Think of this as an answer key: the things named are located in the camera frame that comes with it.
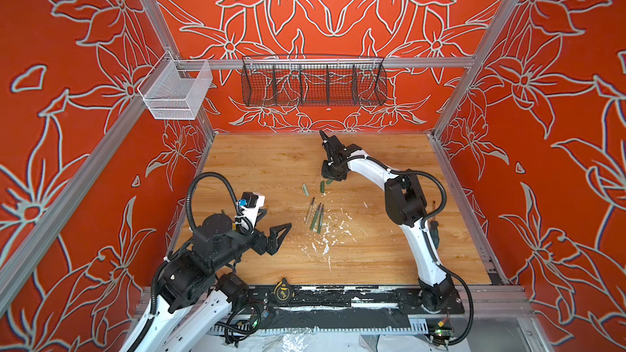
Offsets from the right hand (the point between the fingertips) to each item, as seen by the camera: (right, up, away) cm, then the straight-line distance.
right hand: (322, 173), depth 101 cm
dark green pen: (-1, -16, -11) cm, 20 cm away
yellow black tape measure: (-13, -35, -28) cm, 47 cm away
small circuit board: (+32, -44, -33) cm, 64 cm away
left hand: (-14, -9, -38) cm, 41 cm away
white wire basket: (-59, +34, -7) cm, 68 cm away
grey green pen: (-5, -14, -9) cm, 17 cm away
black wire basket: (-9, +39, -1) cm, 40 cm away
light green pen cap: (-7, -7, -3) cm, 10 cm away
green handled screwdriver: (+39, -21, -16) cm, 47 cm away
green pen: (-3, -16, -11) cm, 20 cm away
